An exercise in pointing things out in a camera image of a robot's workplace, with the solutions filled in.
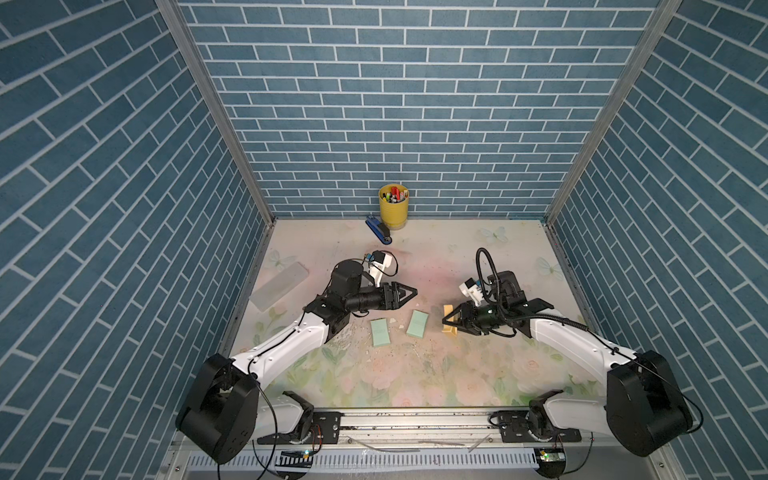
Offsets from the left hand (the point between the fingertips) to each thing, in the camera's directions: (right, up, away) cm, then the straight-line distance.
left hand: (418, 297), depth 75 cm
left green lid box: (-11, -12, +14) cm, 21 cm away
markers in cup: (-6, +32, +36) cm, 49 cm away
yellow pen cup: (-7, +28, +34) cm, 44 cm away
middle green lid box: (+1, -11, +15) cm, 19 cm away
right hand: (+9, -8, +5) cm, 13 cm away
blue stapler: (-12, +19, +37) cm, 44 cm away
